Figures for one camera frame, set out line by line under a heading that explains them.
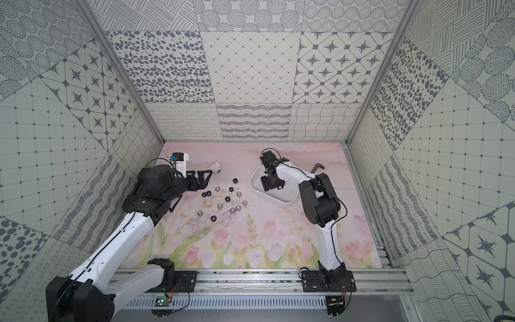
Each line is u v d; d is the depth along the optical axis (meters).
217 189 0.99
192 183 0.69
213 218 0.90
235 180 1.04
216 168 1.06
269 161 0.81
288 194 1.00
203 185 0.71
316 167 1.09
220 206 0.93
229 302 0.70
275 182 0.86
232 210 0.93
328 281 0.65
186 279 0.74
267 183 0.90
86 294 0.37
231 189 1.00
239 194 0.98
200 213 0.92
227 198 0.96
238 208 0.93
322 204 0.55
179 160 0.67
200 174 0.70
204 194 0.98
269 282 0.76
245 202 0.95
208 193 0.98
